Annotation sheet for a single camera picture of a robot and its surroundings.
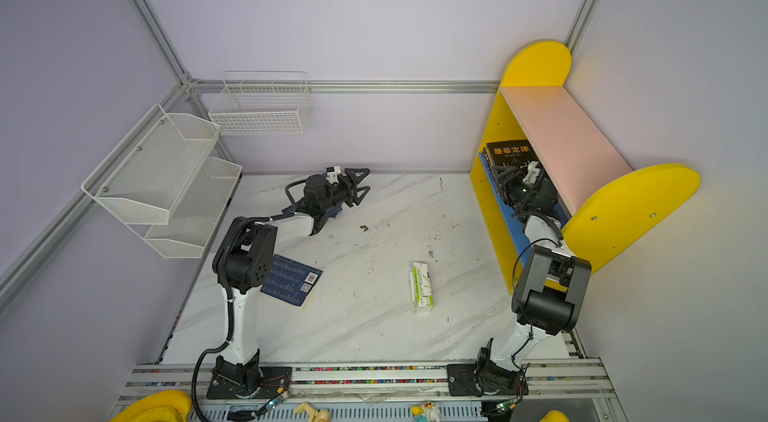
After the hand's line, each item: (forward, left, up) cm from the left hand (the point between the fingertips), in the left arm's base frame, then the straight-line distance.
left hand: (371, 176), depth 94 cm
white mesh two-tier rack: (-14, +53, +10) cm, 56 cm away
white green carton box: (-30, -15, -15) cm, 37 cm away
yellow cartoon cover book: (+9, -40, -3) cm, 41 cm away
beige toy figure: (-60, +11, -18) cm, 64 cm away
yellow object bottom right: (-61, -44, -16) cm, 77 cm away
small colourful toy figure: (-60, -15, -16) cm, 64 cm away
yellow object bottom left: (-59, +44, -16) cm, 76 cm away
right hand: (-3, -36, +6) cm, 37 cm away
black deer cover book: (+12, -46, +1) cm, 47 cm away
